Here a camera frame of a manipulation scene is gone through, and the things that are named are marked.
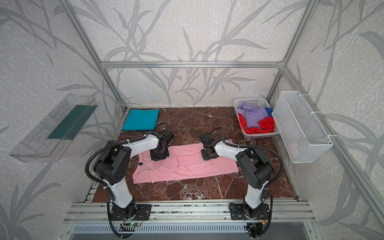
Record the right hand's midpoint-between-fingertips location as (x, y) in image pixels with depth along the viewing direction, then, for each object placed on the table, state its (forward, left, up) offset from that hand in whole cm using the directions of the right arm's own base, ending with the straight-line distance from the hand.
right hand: (207, 150), depth 96 cm
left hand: (-3, +27, +1) cm, 28 cm away
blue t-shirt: (+27, -45, +8) cm, 53 cm away
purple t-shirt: (+25, -33, +6) cm, 42 cm away
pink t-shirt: (-8, +14, -1) cm, 16 cm away
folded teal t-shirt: (+25, +49, +1) cm, 56 cm away
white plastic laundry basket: (+39, -38, +6) cm, 55 cm away
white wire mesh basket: (-13, -39, +35) cm, 53 cm away
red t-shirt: (+14, -40, +8) cm, 43 cm away
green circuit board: (-39, +36, +1) cm, 53 cm away
